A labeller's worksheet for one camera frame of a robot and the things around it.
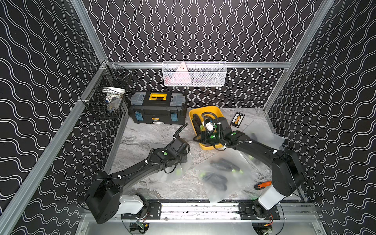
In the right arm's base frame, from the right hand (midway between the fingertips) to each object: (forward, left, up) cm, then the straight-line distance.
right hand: (196, 138), depth 84 cm
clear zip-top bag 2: (-18, +7, -4) cm, 19 cm away
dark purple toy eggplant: (-20, -13, -13) cm, 27 cm away
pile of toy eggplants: (+23, -1, -14) cm, 27 cm away
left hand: (-7, +6, -4) cm, 11 cm away
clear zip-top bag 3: (+14, -50, -16) cm, 54 cm away
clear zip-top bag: (-16, -19, -16) cm, 30 cm away
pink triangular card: (+33, +9, +20) cm, 39 cm away
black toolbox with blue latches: (+25, +28, 0) cm, 37 cm away
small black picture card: (+28, -33, -15) cm, 46 cm away
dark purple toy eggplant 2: (-8, -16, -15) cm, 24 cm away
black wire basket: (+22, +54, +14) cm, 60 cm away
